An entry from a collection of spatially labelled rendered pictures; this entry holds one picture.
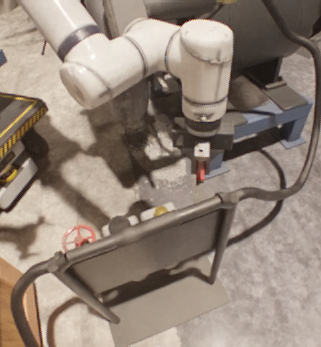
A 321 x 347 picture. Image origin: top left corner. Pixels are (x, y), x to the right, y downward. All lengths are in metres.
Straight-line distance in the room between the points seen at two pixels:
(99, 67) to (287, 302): 0.94
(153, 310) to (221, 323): 0.24
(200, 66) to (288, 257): 0.86
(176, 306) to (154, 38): 0.83
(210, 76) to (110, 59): 0.16
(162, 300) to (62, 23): 0.87
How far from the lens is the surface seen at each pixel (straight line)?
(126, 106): 0.90
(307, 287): 1.11
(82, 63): 0.44
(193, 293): 1.01
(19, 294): 0.70
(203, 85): 0.47
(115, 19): 0.69
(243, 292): 1.04
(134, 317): 1.00
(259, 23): 1.11
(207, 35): 0.45
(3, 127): 1.31
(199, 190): 0.63
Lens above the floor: 0.98
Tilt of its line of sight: 50 degrees down
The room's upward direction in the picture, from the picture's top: 7 degrees counter-clockwise
